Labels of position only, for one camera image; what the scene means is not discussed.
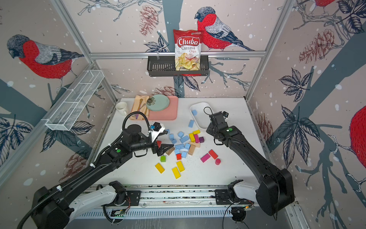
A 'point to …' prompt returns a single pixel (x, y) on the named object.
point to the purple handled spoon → (139, 108)
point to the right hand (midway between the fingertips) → (210, 127)
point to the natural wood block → (191, 149)
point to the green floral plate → (157, 102)
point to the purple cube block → (201, 140)
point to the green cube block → (163, 159)
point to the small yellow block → (196, 132)
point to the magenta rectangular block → (205, 158)
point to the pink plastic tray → (170, 113)
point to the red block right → (213, 154)
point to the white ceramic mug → (121, 107)
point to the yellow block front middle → (176, 172)
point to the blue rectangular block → (191, 124)
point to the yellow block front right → (180, 166)
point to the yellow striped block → (192, 137)
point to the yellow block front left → (159, 168)
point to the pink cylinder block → (218, 161)
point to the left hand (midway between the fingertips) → (171, 136)
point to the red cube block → (178, 156)
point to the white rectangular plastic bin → (201, 112)
